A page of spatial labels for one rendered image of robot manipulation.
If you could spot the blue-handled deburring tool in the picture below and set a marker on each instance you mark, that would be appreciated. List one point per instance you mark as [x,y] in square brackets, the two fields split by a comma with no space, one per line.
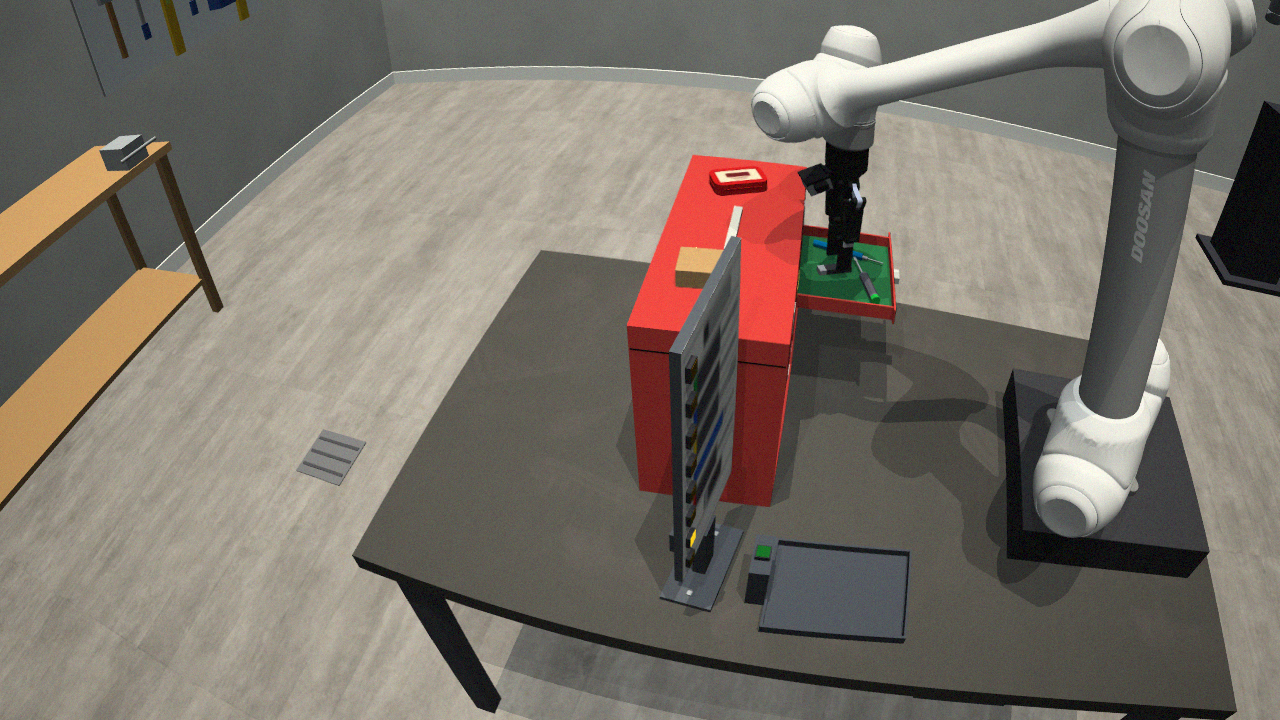
[858,255]

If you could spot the tan cardboard box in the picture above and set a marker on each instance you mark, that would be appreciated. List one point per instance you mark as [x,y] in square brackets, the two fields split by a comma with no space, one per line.
[694,266]

